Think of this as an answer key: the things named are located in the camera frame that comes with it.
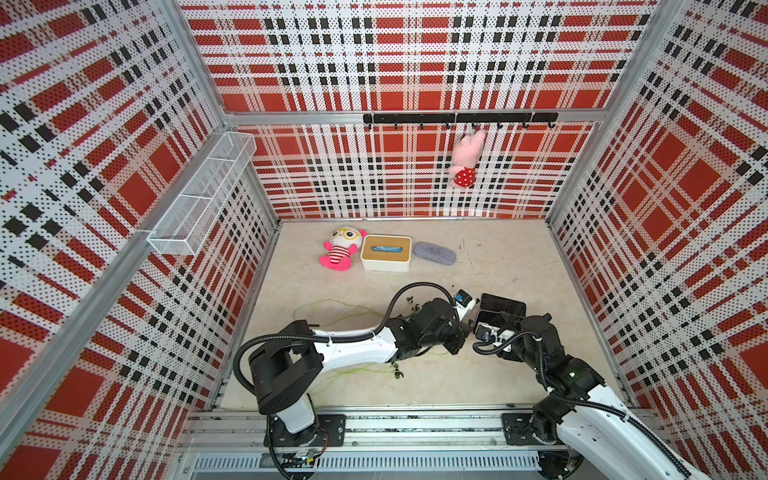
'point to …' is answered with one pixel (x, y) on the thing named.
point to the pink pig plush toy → (465, 153)
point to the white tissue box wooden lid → (389, 253)
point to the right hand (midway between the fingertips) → (508, 320)
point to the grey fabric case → (434, 253)
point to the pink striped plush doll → (343, 245)
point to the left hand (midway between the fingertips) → (472, 329)
